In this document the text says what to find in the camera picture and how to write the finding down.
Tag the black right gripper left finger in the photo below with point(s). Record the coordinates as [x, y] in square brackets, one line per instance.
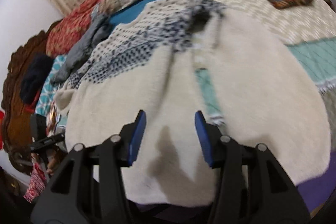
[88, 185]

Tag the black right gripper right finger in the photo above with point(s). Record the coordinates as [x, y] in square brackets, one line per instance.
[252, 186]

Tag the white fleece jacket navy pattern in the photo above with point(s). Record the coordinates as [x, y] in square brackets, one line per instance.
[182, 56]

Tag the person's left hand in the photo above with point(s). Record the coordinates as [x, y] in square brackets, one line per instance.
[53, 157]

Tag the teal white patterned pillow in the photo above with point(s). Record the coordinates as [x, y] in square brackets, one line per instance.
[46, 98]

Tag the brown carved wooden headboard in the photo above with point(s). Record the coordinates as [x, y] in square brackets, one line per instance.
[15, 126]

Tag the dark navy fuzzy pillow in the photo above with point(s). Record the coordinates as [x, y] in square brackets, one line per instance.
[35, 76]

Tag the grey puffer jacket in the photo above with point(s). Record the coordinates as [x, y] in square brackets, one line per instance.
[98, 31]

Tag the beige teal patterned bedsheet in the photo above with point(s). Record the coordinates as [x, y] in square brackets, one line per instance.
[309, 34]

